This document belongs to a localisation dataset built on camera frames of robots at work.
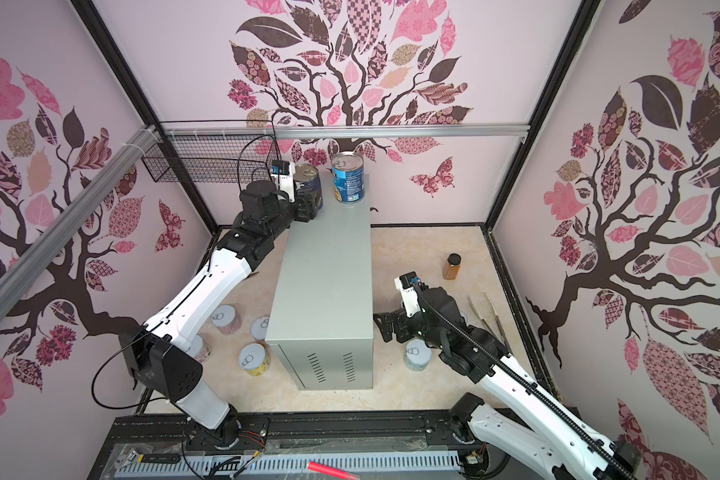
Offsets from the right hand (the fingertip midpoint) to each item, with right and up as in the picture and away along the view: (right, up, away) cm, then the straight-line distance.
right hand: (389, 307), depth 71 cm
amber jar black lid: (+24, +9, +27) cm, 37 cm away
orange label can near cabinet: (-38, -9, +16) cm, 42 cm away
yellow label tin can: (-37, -16, +10) cm, 41 cm away
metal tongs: (+36, -8, +21) cm, 42 cm away
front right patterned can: (+9, -15, +10) cm, 20 cm away
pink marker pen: (-16, -38, -2) cm, 41 cm away
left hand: (-21, +29, +5) cm, 36 cm away
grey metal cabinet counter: (-14, 0, -14) cm, 20 cm away
